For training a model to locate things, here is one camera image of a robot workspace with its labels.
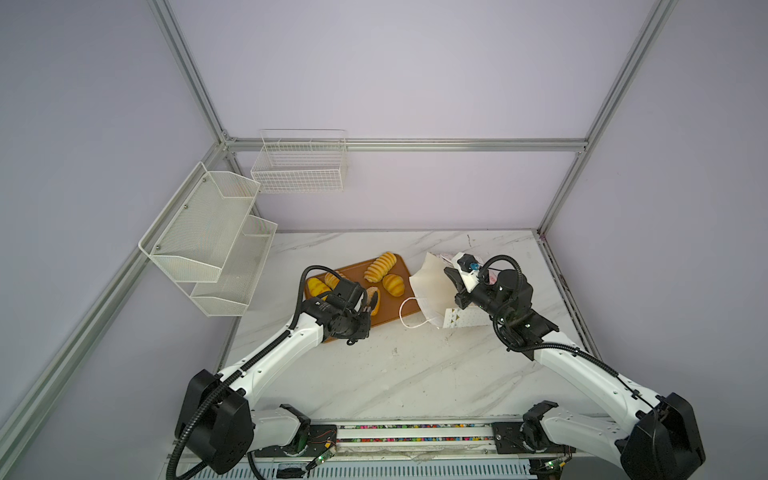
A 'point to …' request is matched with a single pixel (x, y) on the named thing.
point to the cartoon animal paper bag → (436, 296)
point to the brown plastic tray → (389, 307)
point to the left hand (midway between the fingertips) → (362, 330)
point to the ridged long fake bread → (380, 267)
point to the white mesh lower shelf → (230, 295)
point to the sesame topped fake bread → (369, 295)
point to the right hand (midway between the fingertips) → (446, 267)
